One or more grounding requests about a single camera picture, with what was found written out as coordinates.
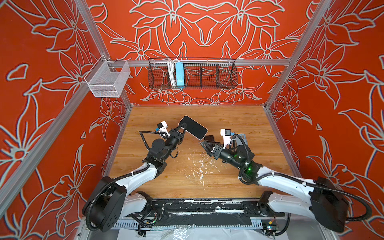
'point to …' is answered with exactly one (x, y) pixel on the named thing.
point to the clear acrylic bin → (107, 78)
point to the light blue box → (180, 75)
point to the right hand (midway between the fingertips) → (200, 144)
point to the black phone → (193, 128)
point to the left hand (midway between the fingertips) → (187, 124)
